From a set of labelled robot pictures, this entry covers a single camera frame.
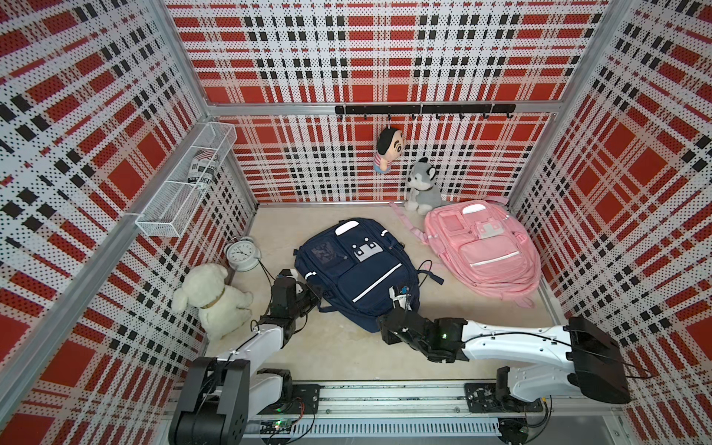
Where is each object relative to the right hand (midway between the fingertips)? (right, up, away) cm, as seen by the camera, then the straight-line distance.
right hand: (387, 320), depth 78 cm
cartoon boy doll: (+1, +54, +13) cm, 55 cm away
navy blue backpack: (-9, +14, +18) cm, 25 cm away
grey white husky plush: (+17, +41, +33) cm, 55 cm away
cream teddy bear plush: (-49, +2, +3) cm, 49 cm away
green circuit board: (-29, -24, -9) cm, 39 cm away
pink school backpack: (+37, +19, +26) cm, 50 cm away
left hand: (-19, +8, +12) cm, 23 cm away
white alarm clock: (-52, +17, +23) cm, 60 cm away
